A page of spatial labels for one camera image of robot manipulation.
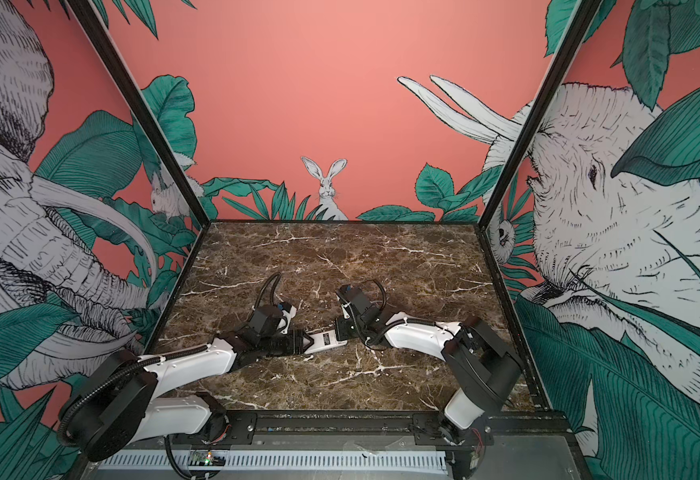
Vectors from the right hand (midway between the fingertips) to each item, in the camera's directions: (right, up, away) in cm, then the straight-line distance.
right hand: (331, 324), depth 86 cm
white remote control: (-5, -5, +1) cm, 7 cm away
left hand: (-7, -4, 0) cm, 8 cm away
